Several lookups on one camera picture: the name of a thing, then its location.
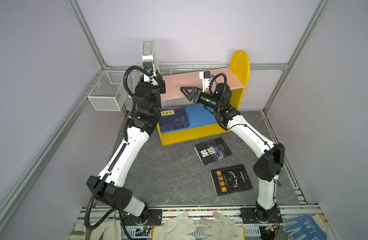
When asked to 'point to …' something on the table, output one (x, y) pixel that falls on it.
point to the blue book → (173, 118)
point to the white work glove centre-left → (176, 228)
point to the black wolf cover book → (212, 150)
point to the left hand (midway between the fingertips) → (153, 72)
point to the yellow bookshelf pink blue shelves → (202, 121)
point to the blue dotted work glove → (312, 227)
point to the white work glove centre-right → (225, 230)
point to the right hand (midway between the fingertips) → (181, 90)
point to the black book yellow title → (231, 180)
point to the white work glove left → (111, 229)
